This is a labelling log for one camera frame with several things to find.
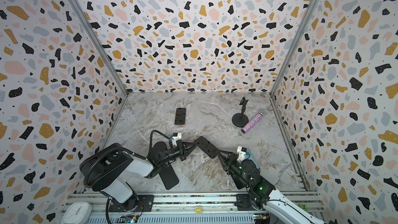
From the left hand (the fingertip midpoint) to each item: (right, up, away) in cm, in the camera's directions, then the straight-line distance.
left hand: (197, 144), depth 77 cm
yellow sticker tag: (+1, -29, -5) cm, 30 cm away
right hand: (+9, -3, -2) cm, 10 cm away
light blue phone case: (+26, -6, -1) cm, 27 cm away
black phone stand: (+27, +10, +29) cm, 41 cm away
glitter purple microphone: (+35, +9, +26) cm, 45 cm away
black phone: (+5, -3, +6) cm, 8 cm away
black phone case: (-16, -17, +7) cm, 25 cm away
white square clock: (-53, -28, -9) cm, 61 cm away
